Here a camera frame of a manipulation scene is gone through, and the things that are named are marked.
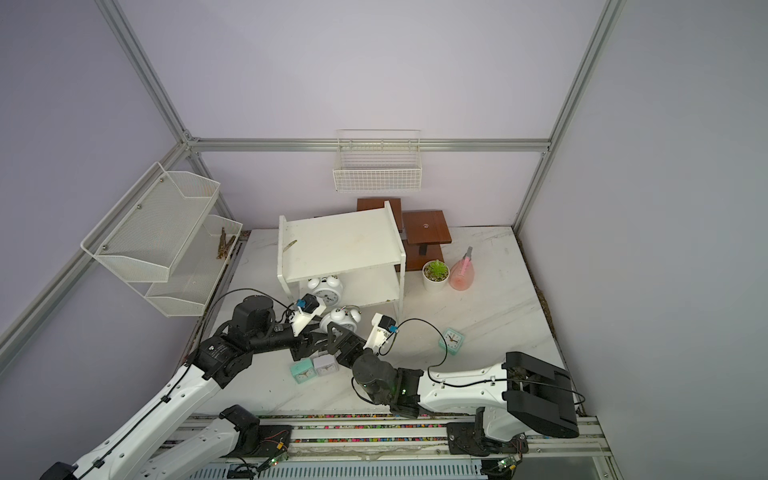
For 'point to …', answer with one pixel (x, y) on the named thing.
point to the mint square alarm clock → (451, 341)
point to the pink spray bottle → (461, 273)
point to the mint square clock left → (303, 370)
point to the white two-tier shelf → (363, 249)
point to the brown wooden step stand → (419, 233)
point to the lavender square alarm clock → (325, 365)
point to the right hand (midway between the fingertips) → (336, 334)
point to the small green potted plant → (435, 275)
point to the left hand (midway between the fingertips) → (326, 332)
